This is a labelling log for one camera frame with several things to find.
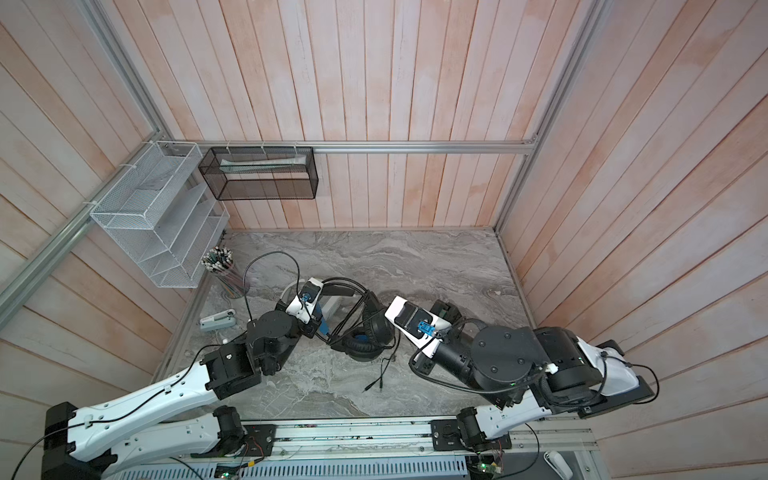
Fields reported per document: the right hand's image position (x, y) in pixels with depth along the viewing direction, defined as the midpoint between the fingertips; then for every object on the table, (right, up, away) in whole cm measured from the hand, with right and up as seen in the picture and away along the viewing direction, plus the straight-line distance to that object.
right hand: (397, 310), depth 46 cm
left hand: (-18, -1, +24) cm, 30 cm away
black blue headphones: (-6, -11, +20) cm, 23 cm away
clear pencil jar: (-51, +7, +42) cm, 66 cm away
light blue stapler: (-53, -12, +47) cm, 72 cm away
